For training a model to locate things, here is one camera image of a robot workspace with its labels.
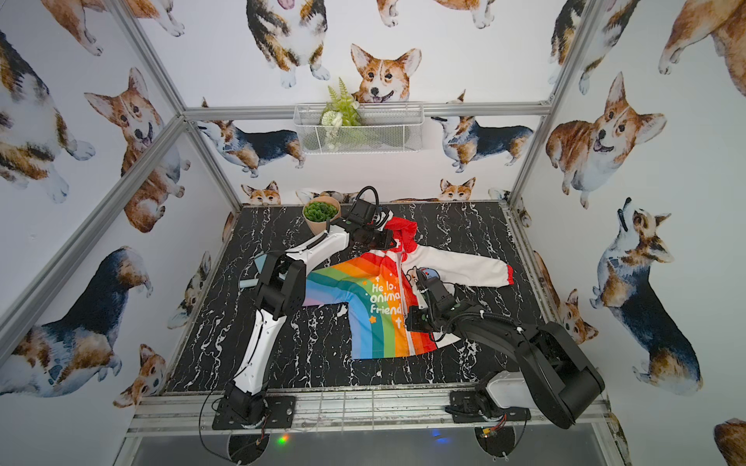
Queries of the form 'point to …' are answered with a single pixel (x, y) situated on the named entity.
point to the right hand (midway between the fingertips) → (403, 320)
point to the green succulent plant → (320, 212)
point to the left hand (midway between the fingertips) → (401, 239)
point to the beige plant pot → (320, 227)
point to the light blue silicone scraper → (259, 262)
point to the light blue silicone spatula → (249, 282)
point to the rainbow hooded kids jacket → (374, 285)
